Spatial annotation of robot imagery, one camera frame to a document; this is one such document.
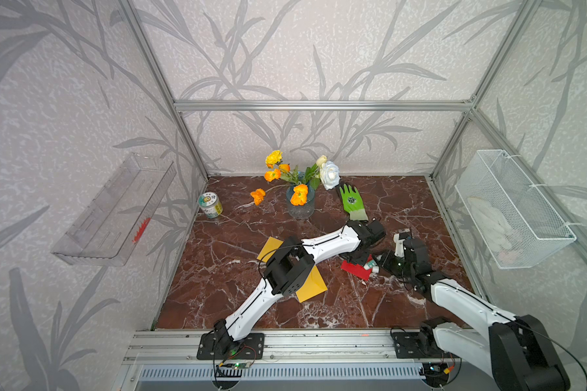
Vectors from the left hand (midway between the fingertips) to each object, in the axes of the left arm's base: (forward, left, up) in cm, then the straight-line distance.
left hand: (354, 261), depth 93 cm
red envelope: (-4, -1, +2) cm, 5 cm away
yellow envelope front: (-9, +16, 0) cm, 18 cm away
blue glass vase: (+23, +21, 0) cm, 31 cm away
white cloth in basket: (+2, -42, +23) cm, 47 cm away
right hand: (0, -6, +6) cm, 9 cm away
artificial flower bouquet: (+14, +14, +35) cm, 40 cm away
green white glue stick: (-4, -5, +6) cm, 9 cm away
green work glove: (+27, -3, +2) cm, 27 cm away
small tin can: (+22, +59, +7) cm, 63 cm away
